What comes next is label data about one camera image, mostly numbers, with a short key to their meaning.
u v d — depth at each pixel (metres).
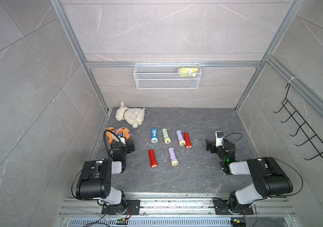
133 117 1.01
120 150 0.71
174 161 0.88
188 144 0.95
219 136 0.80
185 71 0.85
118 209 0.67
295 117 0.71
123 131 0.96
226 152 0.70
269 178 0.46
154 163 0.87
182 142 0.95
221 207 0.73
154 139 0.98
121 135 0.81
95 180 0.45
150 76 1.01
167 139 0.98
